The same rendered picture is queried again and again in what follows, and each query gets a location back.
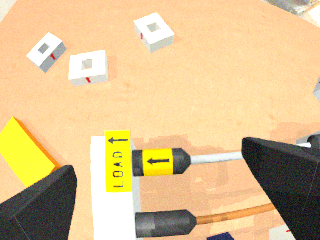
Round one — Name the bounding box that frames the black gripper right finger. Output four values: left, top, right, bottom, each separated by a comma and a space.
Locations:
241, 136, 320, 240

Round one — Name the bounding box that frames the yellow rectangular block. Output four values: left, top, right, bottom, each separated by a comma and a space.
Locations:
0, 116, 61, 187

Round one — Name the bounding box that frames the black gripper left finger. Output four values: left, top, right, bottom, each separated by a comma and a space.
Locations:
0, 164, 77, 240

